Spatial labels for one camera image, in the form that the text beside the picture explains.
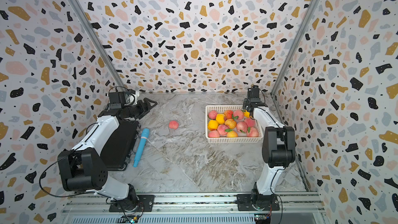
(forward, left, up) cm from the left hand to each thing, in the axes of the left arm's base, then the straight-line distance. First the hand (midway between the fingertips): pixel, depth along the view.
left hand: (154, 105), depth 85 cm
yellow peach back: (+4, -37, -17) cm, 41 cm away
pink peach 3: (+7, -50, -17) cm, 53 cm away
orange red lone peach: (+8, -43, -17) cm, 47 cm away
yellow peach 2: (-2, -33, -16) cm, 36 cm away
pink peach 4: (-1, -56, -16) cm, 58 cm away
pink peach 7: (-8, -56, -16) cm, 59 cm away
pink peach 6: (-3, -50, -17) cm, 53 cm away
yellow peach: (+6, -55, -16) cm, 58 cm away
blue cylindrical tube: (-8, +10, -19) cm, 23 cm away
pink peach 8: (-9, -33, -16) cm, 38 cm away
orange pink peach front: (-8, -44, -18) cm, 48 cm away
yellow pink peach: (-1, -44, -17) cm, 47 cm away
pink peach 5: (-5, -37, -17) cm, 42 cm away
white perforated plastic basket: (-12, -49, -16) cm, 53 cm away
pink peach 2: (+7, -33, -18) cm, 38 cm away
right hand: (+9, -57, -7) cm, 58 cm away
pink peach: (-1, -8, -17) cm, 19 cm away
